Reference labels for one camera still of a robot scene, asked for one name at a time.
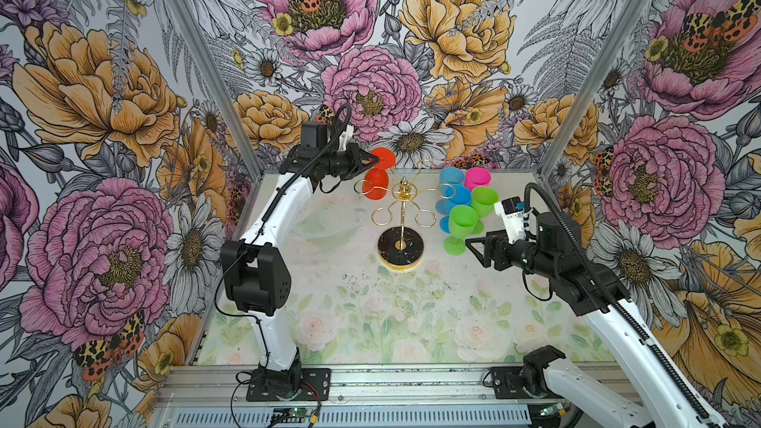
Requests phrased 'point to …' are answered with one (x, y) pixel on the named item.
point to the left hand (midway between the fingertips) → (378, 166)
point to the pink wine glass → (477, 177)
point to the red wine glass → (376, 178)
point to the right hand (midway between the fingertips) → (478, 249)
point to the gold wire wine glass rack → (401, 248)
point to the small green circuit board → (299, 411)
